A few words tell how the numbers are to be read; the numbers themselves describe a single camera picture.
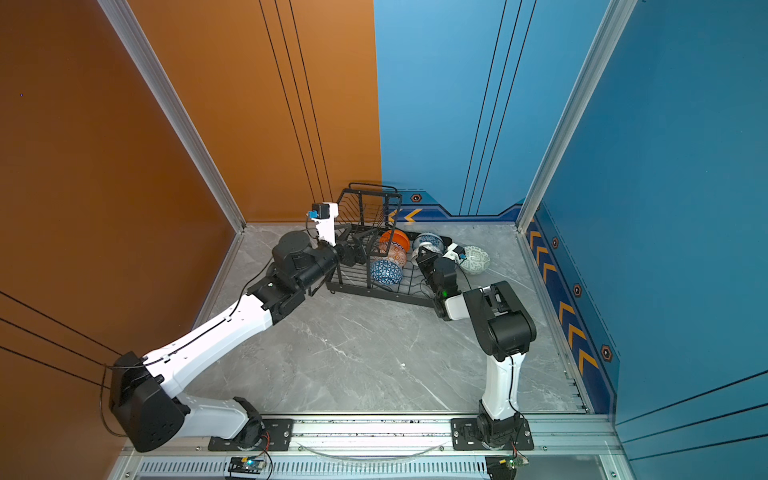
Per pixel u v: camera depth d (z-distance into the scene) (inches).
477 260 41.6
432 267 34.2
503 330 20.7
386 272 40.3
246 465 27.8
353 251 24.7
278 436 29.0
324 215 23.3
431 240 42.6
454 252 35.1
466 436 28.5
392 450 28.6
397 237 39.3
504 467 27.5
